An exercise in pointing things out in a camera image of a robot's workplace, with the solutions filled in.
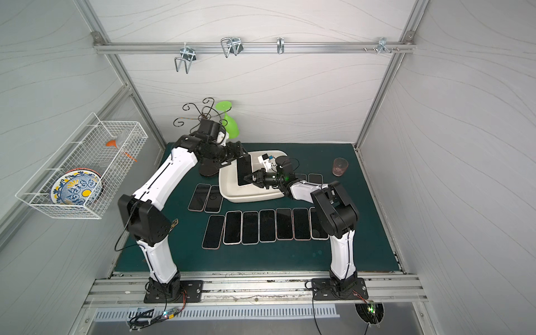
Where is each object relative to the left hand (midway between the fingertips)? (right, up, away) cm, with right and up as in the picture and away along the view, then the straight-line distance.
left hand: (240, 156), depth 83 cm
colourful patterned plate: (-46, -10, -20) cm, 51 cm away
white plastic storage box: (-8, -16, +19) cm, 26 cm away
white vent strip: (-20, -54, -13) cm, 59 cm away
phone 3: (+3, -30, +5) cm, 31 cm away
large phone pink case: (+18, -30, +8) cm, 36 cm away
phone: (+1, -5, +6) cm, 7 cm away
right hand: (+1, -9, +5) cm, 10 cm away
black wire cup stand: (-16, +19, +8) cm, 26 cm away
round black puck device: (+48, -55, -11) cm, 74 cm away
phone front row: (+26, -31, +8) cm, 41 cm away
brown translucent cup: (+48, -4, +24) cm, 54 cm away
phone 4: (+11, -30, +6) cm, 32 cm away
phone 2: (-12, -33, +5) cm, 35 cm away
